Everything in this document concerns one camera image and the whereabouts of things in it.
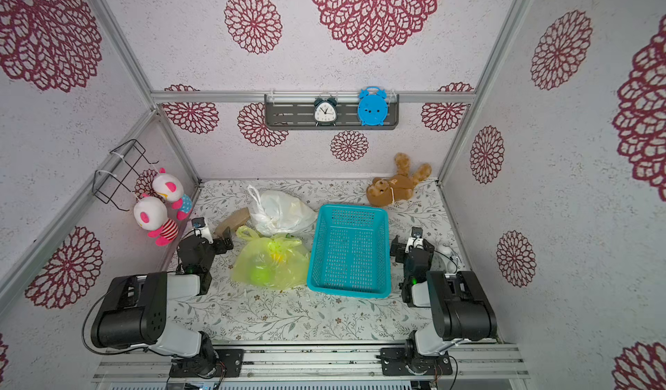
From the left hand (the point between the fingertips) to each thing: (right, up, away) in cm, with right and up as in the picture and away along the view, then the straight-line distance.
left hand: (217, 230), depth 93 cm
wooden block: (+2, +3, +11) cm, 11 cm away
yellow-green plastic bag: (+16, -6, -8) cm, 19 cm away
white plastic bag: (+21, +6, +4) cm, 22 cm away
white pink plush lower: (-17, +6, -10) cm, 21 cm away
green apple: (+18, -14, -9) cm, 25 cm away
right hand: (+69, -2, -2) cm, 70 cm away
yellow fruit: (+24, -8, -8) cm, 26 cm away
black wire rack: (-21, +17, -19) cm, 33 cm away
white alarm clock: (+80, -8, -10) cm, 81 cm away
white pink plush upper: (-16, +16, -1) cm, 22 cm away
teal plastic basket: (+49, -9, +4) cm, 50 cm away
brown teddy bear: (+70, +17, +16) cm, 74 cm away
